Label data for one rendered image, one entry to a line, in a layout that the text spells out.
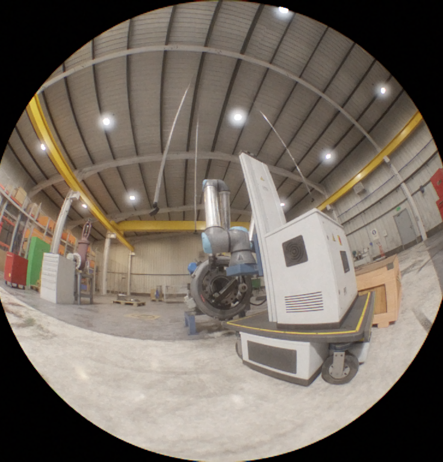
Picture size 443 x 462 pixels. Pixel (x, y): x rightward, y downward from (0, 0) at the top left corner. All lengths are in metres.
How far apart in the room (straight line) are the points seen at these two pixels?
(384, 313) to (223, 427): 1.18
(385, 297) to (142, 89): 8.75
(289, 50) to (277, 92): 2.60
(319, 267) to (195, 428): 0.81
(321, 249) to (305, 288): 0.18
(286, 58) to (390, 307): 8.69
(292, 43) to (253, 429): 9.38
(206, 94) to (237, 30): 3.67
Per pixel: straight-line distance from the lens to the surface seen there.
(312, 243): 0.68
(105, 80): 8.42
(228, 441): 0.67
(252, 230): 1.55
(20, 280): 5.53
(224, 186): 1.39
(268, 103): 8.86
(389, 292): 1.29
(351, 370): 0.80
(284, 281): 0.76
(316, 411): 0.75
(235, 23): 8.16
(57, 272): 4.26
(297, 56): 8.90
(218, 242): 0.98
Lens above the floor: 0.57
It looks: 22 degrees up
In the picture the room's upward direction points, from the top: 6 degrees counter-clockwise
